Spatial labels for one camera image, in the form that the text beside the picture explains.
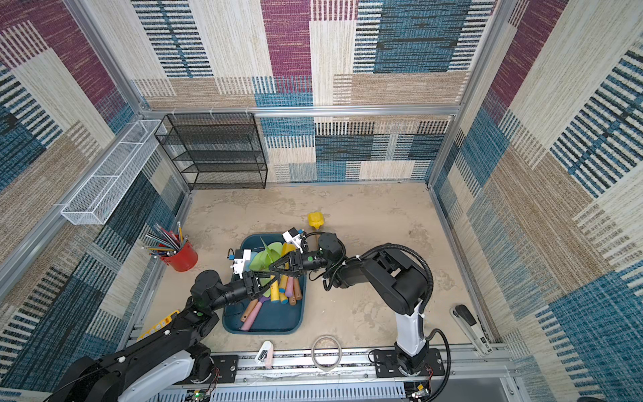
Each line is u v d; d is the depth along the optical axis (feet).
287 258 2.44
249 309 2.71
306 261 2.45
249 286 2.24
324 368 2.40
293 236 2.60
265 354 2.45
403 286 1.67
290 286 2.77
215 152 3.55
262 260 3.05
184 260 3.12
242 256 2.44
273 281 2.39
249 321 2.65
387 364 2.40
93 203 2.30
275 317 2.80
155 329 2.62
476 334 2.49
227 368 2.40
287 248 3.17
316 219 3.45
